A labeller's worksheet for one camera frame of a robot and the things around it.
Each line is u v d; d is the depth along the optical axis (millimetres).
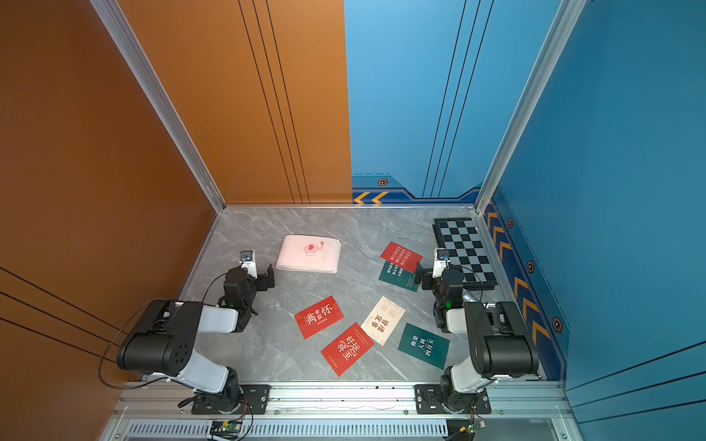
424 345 827
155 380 474
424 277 843
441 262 798
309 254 1020
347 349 823
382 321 873
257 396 741
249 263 811
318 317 886
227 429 714
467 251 1018
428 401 725
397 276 982
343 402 753
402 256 1031
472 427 696
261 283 849
